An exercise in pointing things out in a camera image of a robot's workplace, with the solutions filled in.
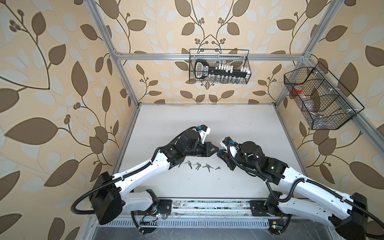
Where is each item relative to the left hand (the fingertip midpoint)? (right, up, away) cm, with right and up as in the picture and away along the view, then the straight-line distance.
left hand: (221, 149), depth 69 cm
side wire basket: (+52, +22, +4) cm, 57 cm away
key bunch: (-16, -13, +20) cm, 29 cm away
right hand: (0, -2, +3) cm, 4 cm away
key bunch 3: (-5, -14, +20) cm, 25 cm away
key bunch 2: (-10, -13, +20) cm, 26 cm away
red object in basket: (+49, +32, +19) cm, 61 cm away
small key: (+1, -14, +18) cm, 23 cm away
